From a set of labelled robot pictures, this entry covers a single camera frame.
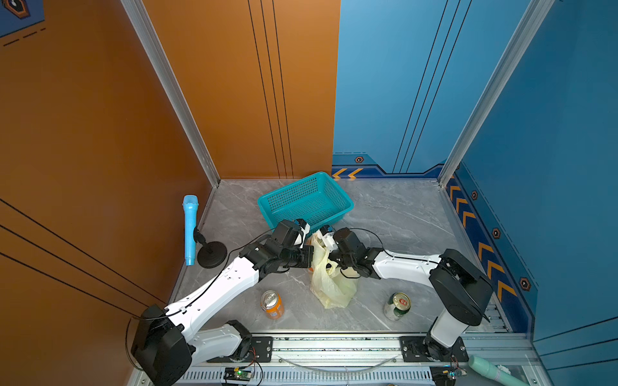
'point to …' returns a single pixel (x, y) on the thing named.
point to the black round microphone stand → (212, 254)
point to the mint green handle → (487, 369)
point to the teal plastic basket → (315, 199)
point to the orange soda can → (273, 305)
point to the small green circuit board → (237, 373)
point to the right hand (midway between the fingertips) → (312, 260)
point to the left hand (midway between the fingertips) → (318, 254)
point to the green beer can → (398, 304)
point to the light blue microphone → (190, 203)
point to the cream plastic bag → (331, 285)
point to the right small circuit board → (444, 375)
